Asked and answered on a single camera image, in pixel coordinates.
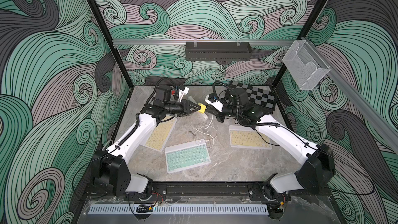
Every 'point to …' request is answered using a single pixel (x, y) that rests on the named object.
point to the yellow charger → (203, 108)
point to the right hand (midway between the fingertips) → (208, 107)
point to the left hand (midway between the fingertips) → (199, 108)
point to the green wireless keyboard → (186, 155)
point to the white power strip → (204, 115)
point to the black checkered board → (264, 97)
